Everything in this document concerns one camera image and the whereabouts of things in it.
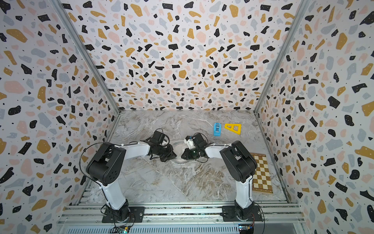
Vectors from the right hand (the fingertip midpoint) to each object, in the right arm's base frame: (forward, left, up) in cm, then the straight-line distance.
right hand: (183, 156), depth 94 cm
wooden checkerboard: (-15, -46, -1) cm, 48 cm away
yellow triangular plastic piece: (+26, -36, -1) cm, 45 cm away
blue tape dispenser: (+22, -23, +1) cm, 32 cm away
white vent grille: (-38, +10, -2) cm, 40 cm away
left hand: (0, +2, +2) cm, 3 cm away
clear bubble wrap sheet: (-14, +2, -2) cm, 15 cm away
